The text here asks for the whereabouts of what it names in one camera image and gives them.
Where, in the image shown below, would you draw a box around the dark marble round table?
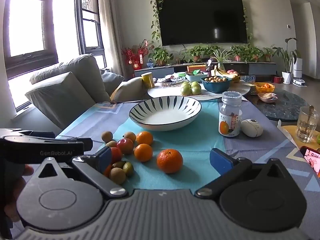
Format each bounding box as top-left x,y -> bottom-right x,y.
246,82 -> 310,121

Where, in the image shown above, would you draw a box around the person's left hand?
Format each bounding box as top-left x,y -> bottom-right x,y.
4,165 -> 34,222

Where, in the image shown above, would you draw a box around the black wall television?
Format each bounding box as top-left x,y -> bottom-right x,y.
156,0 -> 248,47

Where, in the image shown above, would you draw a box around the grey sofa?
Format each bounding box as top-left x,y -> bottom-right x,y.
24,53 -> 150,130

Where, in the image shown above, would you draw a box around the small red apple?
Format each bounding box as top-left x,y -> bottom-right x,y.
117,138 -> 135,155

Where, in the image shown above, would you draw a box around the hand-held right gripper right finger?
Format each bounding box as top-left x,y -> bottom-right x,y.
196,148 -> 292,198

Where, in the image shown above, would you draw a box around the pink dish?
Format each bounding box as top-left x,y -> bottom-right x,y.
257,92 -> 278,104

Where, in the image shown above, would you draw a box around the clear glass cup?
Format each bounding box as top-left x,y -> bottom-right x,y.
296,106 -> 320,143

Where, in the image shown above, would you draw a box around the clear jar with orange label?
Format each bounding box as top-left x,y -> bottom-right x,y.
218,91 -> 243,138

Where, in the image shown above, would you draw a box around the smartphone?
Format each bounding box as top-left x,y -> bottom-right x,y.
299,146 -> 320,178

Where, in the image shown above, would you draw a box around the beige curtain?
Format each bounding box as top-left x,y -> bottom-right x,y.
97,0 -> 127,77

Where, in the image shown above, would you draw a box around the small red fruit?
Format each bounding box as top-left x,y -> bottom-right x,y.
111,147 -> 123,164

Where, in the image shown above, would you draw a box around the blue bowl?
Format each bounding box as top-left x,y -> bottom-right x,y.
201,76 -> 232,93

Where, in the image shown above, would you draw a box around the orange box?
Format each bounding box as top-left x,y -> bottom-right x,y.
187,65 -> 207,73

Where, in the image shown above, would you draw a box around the glass plate with snacks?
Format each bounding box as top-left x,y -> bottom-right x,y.
157,75 -> 185,87

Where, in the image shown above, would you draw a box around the grey cushion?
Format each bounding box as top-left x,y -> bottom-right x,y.
99,69 -> 125,97

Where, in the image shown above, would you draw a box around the beige cushion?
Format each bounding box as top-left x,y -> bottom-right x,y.
110,76 -> 150,103

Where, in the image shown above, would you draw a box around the grey television cabinet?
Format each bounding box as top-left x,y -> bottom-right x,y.
134,61 -> 277,79

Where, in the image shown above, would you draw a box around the pink peaches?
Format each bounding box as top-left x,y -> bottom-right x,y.
226,69 -> 241,82

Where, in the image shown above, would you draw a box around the tall plant in white pot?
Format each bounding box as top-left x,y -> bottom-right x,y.
272,38 -> 302,84

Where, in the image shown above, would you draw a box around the white bowl with dark stripes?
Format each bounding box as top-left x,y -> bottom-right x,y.
129,96 -> 202,132

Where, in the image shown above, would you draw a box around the bunch of bananas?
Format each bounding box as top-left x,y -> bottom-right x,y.
213,65 -> 237,78

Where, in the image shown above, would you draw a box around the green vine garland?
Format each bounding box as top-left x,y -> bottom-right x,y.
149,0 -> 253,43

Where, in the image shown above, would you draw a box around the yellow placemat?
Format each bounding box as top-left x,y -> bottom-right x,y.
277,120 -> 320,152

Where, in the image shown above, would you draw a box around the light blue container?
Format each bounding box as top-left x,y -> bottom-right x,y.
185,71 -> 209,82

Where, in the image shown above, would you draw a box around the pile of small brown fruits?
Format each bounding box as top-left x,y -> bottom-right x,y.
204,76 -> 228,83

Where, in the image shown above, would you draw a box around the gold tin can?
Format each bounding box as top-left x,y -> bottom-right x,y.
141,72 -> 155,89

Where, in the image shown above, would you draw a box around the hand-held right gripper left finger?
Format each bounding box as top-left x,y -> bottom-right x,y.
30,146 -> 128,200

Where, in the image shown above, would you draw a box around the spider plant in vase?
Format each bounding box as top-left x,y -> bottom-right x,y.
210,48 -> 233,72

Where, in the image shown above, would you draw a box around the white pebble-shaped device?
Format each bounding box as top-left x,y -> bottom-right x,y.
240,119 -> 264,138

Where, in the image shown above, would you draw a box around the large orange tangerine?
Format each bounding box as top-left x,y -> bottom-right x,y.
157,149 -> 184,174

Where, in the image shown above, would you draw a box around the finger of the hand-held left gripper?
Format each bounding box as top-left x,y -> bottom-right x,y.
79,137 -> 93,155

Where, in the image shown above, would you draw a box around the potted green plant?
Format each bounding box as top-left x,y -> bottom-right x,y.
204,45 -> 220,58
244,45 -> 263,62
149,47 -> 173,67
180,45 -> 206,62
262,45 -> 275,62
229,45 -> 247,62

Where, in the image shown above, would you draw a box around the dark framed window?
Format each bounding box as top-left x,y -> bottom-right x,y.
0,0 -> 105,115

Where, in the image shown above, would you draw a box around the red festive decoration plant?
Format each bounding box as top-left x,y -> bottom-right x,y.
121,39 -> 152,71

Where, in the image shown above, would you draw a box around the wooden spoon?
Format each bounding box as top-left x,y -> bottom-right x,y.
301,105 -> 315,135

